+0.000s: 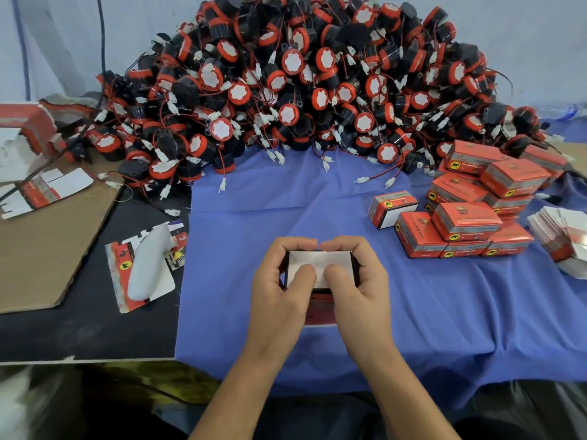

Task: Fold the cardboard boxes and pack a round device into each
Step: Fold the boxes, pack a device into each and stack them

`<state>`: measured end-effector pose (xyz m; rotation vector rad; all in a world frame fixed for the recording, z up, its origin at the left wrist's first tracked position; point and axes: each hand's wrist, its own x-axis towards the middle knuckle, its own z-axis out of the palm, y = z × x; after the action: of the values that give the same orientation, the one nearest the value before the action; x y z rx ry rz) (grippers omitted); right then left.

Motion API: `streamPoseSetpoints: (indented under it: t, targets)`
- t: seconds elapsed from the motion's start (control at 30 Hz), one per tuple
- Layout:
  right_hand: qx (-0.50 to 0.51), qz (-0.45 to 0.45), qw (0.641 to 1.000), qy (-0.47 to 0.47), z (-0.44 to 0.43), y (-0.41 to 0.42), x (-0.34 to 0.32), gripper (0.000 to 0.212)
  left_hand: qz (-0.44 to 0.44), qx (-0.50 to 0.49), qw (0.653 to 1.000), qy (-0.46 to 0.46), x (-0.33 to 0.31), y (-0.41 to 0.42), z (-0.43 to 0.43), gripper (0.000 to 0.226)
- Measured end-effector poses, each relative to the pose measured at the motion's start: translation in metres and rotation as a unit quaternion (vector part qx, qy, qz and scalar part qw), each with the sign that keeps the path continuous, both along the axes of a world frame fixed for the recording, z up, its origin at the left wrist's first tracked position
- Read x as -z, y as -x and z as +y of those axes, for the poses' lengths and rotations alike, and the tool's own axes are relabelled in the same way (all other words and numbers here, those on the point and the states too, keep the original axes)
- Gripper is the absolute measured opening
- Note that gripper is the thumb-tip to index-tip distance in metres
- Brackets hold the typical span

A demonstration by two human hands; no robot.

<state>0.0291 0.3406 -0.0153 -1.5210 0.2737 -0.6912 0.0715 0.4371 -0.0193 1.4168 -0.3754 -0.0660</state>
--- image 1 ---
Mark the person's left hand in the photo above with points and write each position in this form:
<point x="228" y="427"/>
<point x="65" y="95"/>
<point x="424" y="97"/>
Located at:
<point x="275" y="311"/>

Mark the person's right hand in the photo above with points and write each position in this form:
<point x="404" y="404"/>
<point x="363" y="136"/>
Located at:
<point x="362" y="311"/>

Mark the stack of box blanks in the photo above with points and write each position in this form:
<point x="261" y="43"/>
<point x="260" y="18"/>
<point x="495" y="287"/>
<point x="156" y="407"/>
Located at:
<point x="561" y="238"/>

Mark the pile of black red buzzers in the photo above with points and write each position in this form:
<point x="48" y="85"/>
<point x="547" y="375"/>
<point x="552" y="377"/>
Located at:
<point x="312" y="78"/>

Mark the person's right forearm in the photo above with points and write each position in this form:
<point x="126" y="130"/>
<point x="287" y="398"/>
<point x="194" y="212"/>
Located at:
<point x="413" y="403"/>

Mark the blue table cloth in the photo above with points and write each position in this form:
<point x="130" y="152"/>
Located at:
<point x="477" y="316"/>

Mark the brown cardboard piece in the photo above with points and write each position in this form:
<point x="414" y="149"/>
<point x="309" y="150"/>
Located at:
<point x="50" y="252"/>

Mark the brown cardboard sheet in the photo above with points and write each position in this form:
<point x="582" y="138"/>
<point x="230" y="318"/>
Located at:
<point x="576" y="156"/>

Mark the clear plastic water bottle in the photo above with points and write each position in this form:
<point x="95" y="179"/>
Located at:
<point x="561" y="112"/>

